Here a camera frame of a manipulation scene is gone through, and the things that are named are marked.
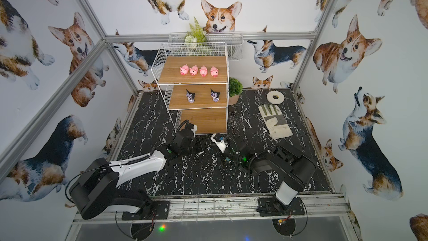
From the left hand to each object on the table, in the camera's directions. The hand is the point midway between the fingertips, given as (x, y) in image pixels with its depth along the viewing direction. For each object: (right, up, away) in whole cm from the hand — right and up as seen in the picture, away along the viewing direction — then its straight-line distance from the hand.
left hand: (211, 140), depth 85 cm
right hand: (-1, -2, 0) cm, 2 cm away
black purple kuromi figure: (-9, +22, -5) cm, 25 cm away
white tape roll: (+42, +24, +33) cm, 59 cm away
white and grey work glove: (+38, +8, +19) cm, 43 cm away
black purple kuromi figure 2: (+2, +23, -7) cm, 24 cm away
